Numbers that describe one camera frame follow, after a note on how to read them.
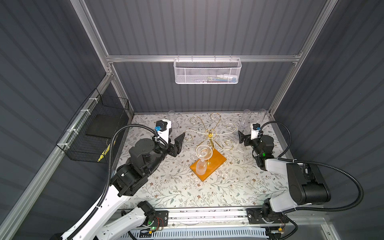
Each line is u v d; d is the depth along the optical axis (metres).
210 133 0.69
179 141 0.53
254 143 0.81
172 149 0.53
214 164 0.91
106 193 0.41
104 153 0.68
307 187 0.45
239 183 0.85
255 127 0.76
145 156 0.42
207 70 1.23
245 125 0.99
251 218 0.74
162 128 0.48
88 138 0.72
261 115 0.91
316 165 0.48
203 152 0.62
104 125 0.73
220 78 0.91
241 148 0.99
